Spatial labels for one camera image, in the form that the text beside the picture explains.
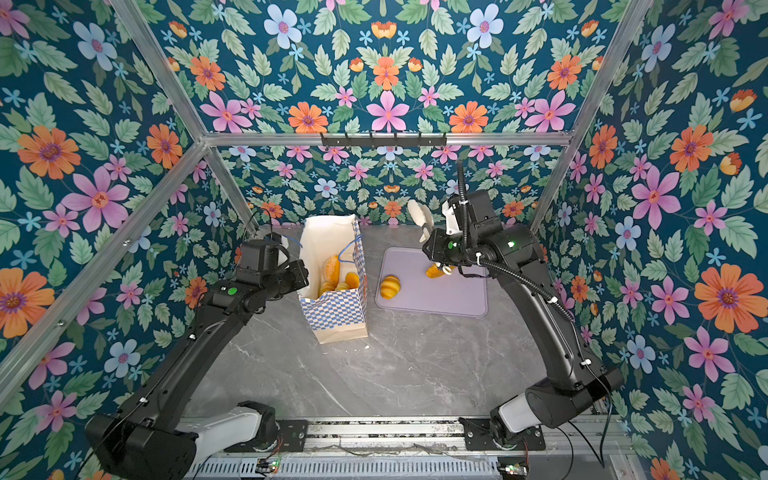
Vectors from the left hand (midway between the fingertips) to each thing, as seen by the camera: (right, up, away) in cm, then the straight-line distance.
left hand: (312, 263), depth 75 cm
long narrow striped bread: (-2, -9, +21) cm, 23 cm away
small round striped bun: (+18, -9, +24) cm, 31 cm away
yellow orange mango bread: (+5, -7, +26) cm, 27 cm away
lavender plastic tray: (+23, -8, +27) cm, 36 cm away
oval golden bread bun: (-1, -3, +24) cm, 24 cm away
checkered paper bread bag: (+5, -10, 0) cm, 12 cm away
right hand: (+29, +5, -7) cm, 30 cm away
